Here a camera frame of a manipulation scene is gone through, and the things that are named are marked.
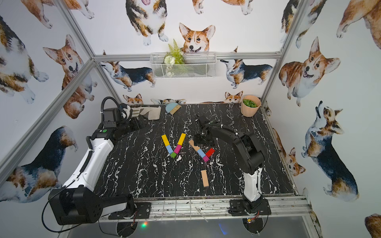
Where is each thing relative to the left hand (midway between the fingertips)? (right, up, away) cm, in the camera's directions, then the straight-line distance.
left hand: (143, 117), depth 81 cm
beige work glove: (-5, +4, +36) cm, 37 cm away
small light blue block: (+12, -21, +14) cm, 28 cm away
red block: (+37, -22, +14) cm, 46 cm away
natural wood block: (+34, -34, +3) cm, 48 cm away
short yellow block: (+8, -15, +19) cm, 26 cm away
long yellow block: (+19, -14, +20) cm, 31 cm away
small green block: (+15, -23, +12) cm, 30 cm away
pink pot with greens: (+67, +9, +25) cm, 72 cm away
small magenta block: (+34, -25, +10) cm, 44 cm away
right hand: (+30, -16, +12) cm, 36 cm away
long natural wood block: (+26, -16, +17) cm, 34 cm away
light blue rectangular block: (+32, -22, +12) cm, 41 cm away
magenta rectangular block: (+17, -20, +14) cm, 30 cm away
